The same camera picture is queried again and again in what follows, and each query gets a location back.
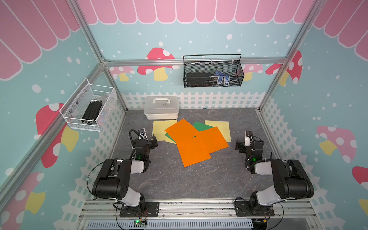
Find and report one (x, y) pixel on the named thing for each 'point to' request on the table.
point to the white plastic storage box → (161, 108)
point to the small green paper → (169, 137)
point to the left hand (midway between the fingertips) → (147, 137)
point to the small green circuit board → (137, 223)
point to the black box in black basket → (199, 80)
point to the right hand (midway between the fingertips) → (244, 138)
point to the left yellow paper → (158, 130)
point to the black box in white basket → (92, 111)
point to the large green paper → (201, 126)
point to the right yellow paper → (224, 127)
